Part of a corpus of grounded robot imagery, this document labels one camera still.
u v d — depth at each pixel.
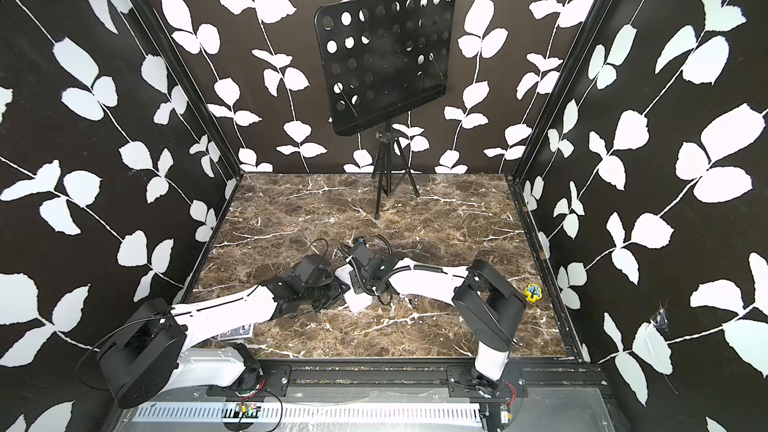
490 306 0.45
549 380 0.77
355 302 0.84
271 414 0.70
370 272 0.66
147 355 0.41
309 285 0.67
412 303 0.88
